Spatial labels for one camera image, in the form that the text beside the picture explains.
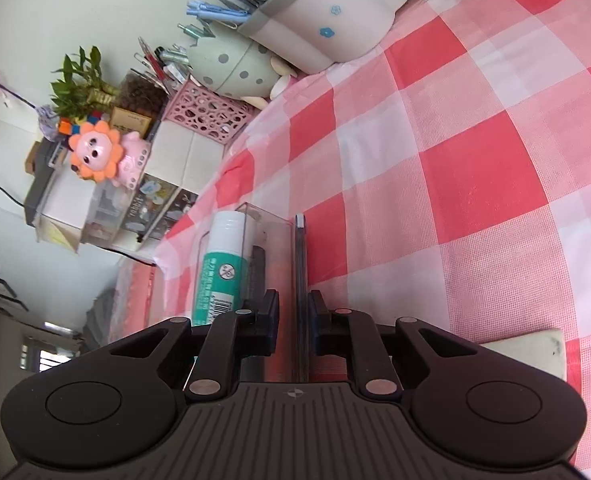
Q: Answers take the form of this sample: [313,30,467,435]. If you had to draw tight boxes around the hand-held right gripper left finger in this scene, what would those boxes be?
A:
[108,289,281,401]

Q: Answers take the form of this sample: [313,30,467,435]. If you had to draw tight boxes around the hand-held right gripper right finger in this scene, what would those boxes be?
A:
[308,289,481,401]

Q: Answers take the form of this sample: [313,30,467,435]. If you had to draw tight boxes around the black marker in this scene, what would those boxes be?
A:
[248,246,267,307]

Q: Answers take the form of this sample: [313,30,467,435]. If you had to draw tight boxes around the green glue stick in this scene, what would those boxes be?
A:
[192,211,249,326]

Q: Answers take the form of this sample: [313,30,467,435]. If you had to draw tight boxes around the clear plastic organizer box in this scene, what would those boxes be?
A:
[188,201,299,383]

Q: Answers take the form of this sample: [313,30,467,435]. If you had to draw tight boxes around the white drawer organizer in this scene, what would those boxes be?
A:
[83,122,236,256]

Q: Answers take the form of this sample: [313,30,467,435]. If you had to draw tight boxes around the clear storage box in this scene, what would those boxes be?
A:
[83,180,146,246]

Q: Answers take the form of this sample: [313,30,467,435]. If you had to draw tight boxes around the red checked tablecloth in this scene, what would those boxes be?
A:
[153,0,591,476]

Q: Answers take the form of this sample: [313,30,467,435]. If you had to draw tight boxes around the white eraser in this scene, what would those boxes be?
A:
[483,328,567,383]

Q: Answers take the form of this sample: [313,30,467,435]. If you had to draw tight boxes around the pink perforated pen holder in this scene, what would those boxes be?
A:
[160,76,259,153]

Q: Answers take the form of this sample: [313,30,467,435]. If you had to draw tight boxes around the barred window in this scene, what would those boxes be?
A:
[20,341,79,372]

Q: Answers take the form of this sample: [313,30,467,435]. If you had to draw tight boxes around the pink lion toy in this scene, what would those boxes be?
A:
[70,120,152,192]

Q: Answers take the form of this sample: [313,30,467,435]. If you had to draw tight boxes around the white box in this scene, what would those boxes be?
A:
[36,165,101,253]

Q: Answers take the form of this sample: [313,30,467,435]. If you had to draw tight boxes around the brown wooden plaque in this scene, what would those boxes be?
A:
[110,106,154,137]

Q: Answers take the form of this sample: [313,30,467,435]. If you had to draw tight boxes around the green egg-shaped pen holder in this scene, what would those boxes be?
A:
[190,35,299,108]

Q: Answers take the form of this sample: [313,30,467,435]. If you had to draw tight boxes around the black flat boxes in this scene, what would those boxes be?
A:
[23,140,71,211]

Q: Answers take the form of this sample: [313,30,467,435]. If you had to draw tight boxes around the bundle of grey gel pens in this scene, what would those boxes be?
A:
[156,46,194,83]

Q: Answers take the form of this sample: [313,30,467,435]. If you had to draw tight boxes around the colourful puzzle cube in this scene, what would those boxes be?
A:
[58,116,104,138]

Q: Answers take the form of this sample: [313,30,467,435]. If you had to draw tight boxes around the bundle of red and black pens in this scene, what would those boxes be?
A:
[136,37,176,96]

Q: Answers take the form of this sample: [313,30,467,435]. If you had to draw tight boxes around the white flower-shaped pen holder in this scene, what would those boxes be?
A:
[236,0,416,75]

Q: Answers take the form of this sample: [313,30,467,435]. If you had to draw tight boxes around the purple organza pouch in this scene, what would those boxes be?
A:
[34,105,59,141]

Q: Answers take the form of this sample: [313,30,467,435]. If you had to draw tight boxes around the green bamboo plant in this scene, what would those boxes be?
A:
[50,46,121,121]

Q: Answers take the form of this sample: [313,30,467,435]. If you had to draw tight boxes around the bundle of blue pens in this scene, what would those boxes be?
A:
[178,0,296,41]

